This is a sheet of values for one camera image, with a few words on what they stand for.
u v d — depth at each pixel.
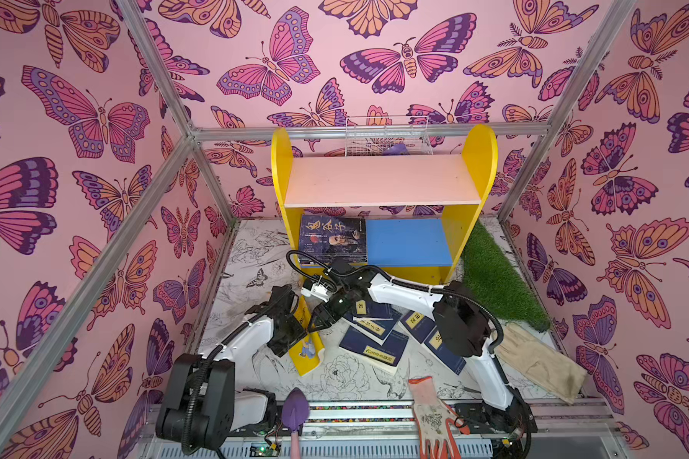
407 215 1.25
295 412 0.74
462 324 0.53
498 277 0.95
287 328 0.77
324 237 0.88
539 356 0.84
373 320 0.90
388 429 0.73
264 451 0.72
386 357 0.82
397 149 0.94
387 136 0.92
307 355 0.84
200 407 0.42
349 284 0.71
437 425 0.72
